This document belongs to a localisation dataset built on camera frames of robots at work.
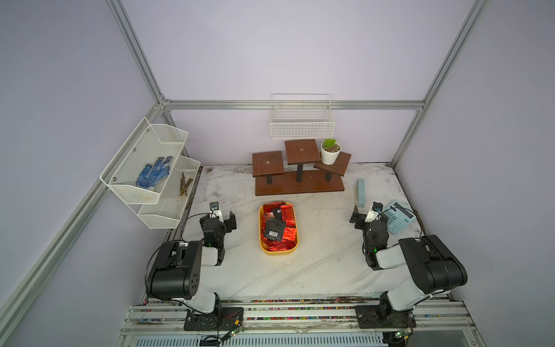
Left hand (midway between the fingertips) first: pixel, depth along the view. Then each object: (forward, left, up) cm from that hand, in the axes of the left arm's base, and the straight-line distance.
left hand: (220, 215), depth 94 cm
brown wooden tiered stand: (+27, -43, -3) cm, 51 cm away
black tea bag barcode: (-7, -25, +2) cm, 26 cm away
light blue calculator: (+1, -82, -4) cm, 82 cm away
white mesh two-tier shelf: (0, +24, +6) cm, 25 cm away
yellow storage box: (-16, -21, 0) cm, 26 cm away
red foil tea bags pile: (-2, -31, +2) cm, 31 cm away
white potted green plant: (+23, -49, +19) cm, 58 cm away
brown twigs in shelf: (+11, +16, +8) cm, 21 cm away
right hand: (+1, -65, +3) cm, 65 cm away
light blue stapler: (+14, -67, -1) cm, 68 cm away
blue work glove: (+1, +20, +25) cm, 32 cm away
